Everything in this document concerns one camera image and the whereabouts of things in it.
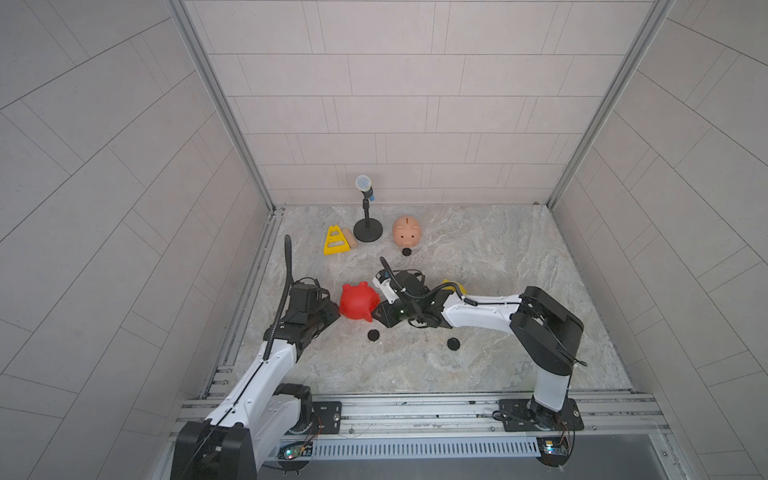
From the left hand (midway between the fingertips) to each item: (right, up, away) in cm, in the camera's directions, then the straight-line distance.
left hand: (340, 303), depth 86 cm
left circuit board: (-5, -25, -23) cm, 35 cm away
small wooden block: (0, +19, +19) cm, 27 cm away
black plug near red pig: (+10, -8, -1) cm, 13 cm away
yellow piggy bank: (+36, +4, +3) cm, 36 cm away
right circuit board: (+53, -29, -18) cm, 63 cm away
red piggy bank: (+6, +1, -2) cm, 6 cm away
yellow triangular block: (-6, +17, +20) cm, 27 cm away
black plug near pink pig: (+20, +14, +16) cm, 30 cm away
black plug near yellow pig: (+32, -10, -3) cm, 34 cm away
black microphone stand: (+6, +22, +22) cm, 32 cm away
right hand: (+10, -3, -2) cm, 11 cm away
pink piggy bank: (+20, +21, +13) cm, 32 cm away
